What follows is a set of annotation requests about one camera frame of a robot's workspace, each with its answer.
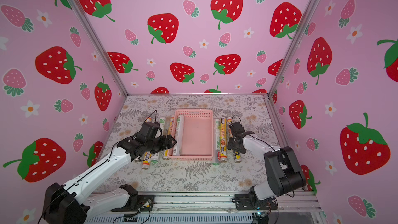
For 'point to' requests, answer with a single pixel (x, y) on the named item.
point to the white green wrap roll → (155, 156)
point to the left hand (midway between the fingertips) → (173, 142)
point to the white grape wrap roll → (216, 141)
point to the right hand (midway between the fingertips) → (239, 145)
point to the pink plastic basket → (197, 140)
